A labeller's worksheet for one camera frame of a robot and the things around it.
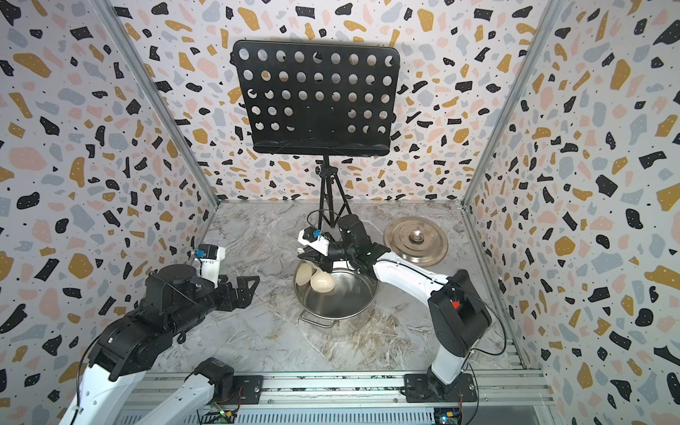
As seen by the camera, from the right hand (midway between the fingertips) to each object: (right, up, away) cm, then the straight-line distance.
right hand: (304, 252), depth 77 cm
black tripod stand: (+6, +18, +24) cm, 30 cm away
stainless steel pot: (+15, -17, +18) cm, 28 cm away
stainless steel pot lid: (+40, +1, +30) cm, 50 cm away
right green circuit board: (+40, -44, -6) cm, 60 cm away
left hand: (-12, -5, -12) cm, 18 cm away
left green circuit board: (-25, -45, -5) cm, 52 cm away
